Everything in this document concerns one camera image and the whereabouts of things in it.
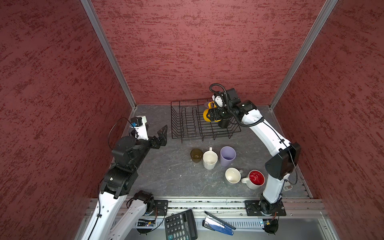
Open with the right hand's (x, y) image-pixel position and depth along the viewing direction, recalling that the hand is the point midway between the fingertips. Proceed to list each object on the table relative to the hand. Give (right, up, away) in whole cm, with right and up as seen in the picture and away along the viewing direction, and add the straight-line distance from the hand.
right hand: (213, 116), depth 82 cm
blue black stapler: (-2, -51, -13) cm, 53 cm away
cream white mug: (+11, -33, -1) cm, 35 cm away
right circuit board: (+27, -54, -12) cm, 61 cm away
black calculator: (-17, -52, -14) cm, 56 cm away
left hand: (-26, -6, -18) cm, 32 cm away
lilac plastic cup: (+9, -22, +3) cm, 24 cm away
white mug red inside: (+25, -36, 0) cm, 43 cm away
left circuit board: (-36, -53, -10) cm, 65 cm away
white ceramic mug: (-1, -26, +5) cm, 26 cm away
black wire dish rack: (-16, -2, +25) cm, 30 cm away
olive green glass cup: (-10, -24, +9) cm, 28 cm away
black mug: (+11, -4, +21) cm, 24 cm away
